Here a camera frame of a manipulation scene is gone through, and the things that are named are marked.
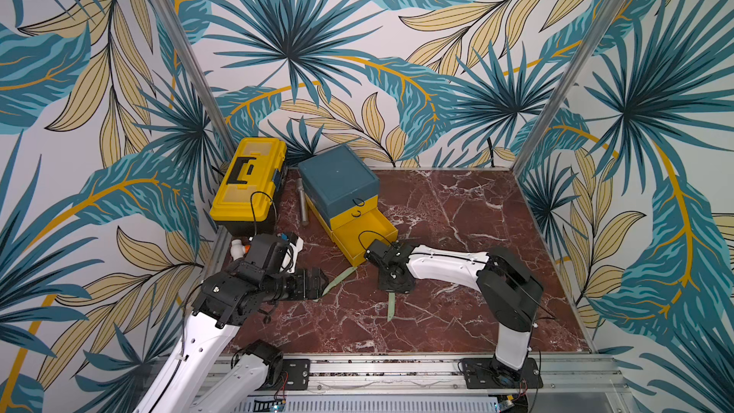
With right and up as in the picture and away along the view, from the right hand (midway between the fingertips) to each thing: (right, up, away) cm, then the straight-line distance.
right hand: (388, 286), depth 89 cm
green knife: (-16, +2, +1) cm, 16 cm away
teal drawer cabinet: (-15, +33, -1) cm, 37 cm away
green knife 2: (+1, -5, -4) cm, 6 cm away
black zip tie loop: (-10, +22, +3) cm, 24 cm away
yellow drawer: (-11, +23, +3) cm, 25 cm away
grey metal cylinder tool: (-30, +25, +16) cm, 43 cm away
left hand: (-20, +6, -21) cm, 29 cm away
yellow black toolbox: (-44, +26, -1) cm, 52 cm away
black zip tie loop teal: (-9, +26, -3) cm, 28 cm away
